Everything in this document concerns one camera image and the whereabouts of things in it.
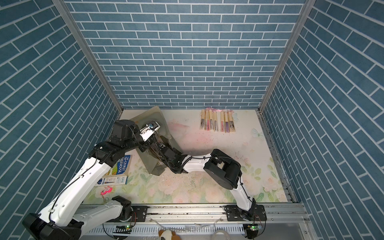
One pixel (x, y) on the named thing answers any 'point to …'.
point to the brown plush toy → (168, 234)
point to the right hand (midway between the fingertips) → (168, 152)
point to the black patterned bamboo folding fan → (203, 123)
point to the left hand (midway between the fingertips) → (156, 133)
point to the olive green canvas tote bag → (151, 162)
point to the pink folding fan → (208, 118)
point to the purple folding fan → (227, 124)
